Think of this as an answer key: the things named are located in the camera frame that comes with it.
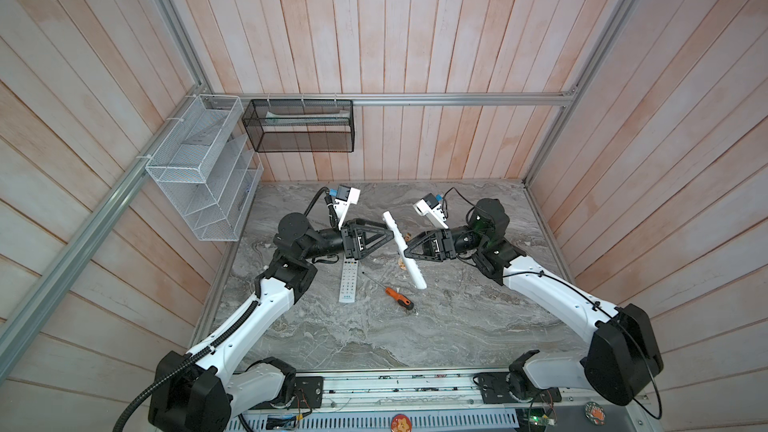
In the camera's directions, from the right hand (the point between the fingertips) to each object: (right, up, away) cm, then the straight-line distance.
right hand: (406, 259), depth 63 cm
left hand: (-4, +4, -2) cm, 6 cm away
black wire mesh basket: (-34, +41, +41) cm, 67 cm away
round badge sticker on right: (+46, -38, +7) cm, 60 cm away
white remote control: (-15, -11, +28) cm, 34 cm away
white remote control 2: (+2, -3, -3) cm, 4 cm away
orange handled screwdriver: (0, -16, +25) cm, 30 cm away
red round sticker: (-1, -40, +6) cm, 40 cm away
